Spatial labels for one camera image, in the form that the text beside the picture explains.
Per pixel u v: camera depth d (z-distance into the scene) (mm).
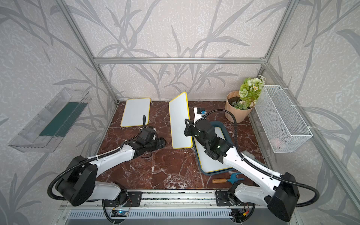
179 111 737
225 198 739
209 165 829
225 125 1032
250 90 873
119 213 707
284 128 608
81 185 418
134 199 738
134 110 1160
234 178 806
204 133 511
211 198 753
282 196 375
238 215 719
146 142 687
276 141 724
